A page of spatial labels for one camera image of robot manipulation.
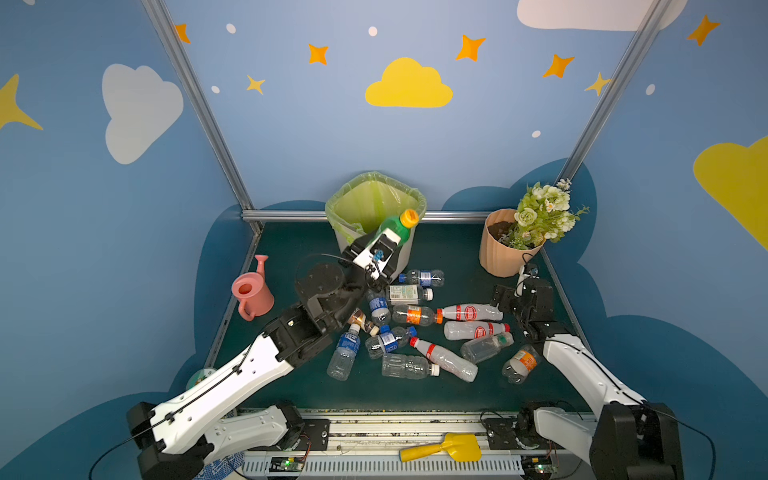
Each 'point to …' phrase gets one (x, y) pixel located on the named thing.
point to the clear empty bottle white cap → (408, 367)
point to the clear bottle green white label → (409, 294)
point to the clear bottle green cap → (477, 349)
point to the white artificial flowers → (542, 214)
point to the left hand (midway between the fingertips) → (387, 236)
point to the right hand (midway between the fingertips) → (514, 287)
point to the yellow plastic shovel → (464, 447)
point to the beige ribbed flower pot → (496, 257)
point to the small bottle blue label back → (425, 278)
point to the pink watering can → (253, 292)
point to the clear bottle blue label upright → (379, 307)
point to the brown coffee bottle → (357, 315)
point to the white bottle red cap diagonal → (445, 360)
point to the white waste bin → (351, 221)
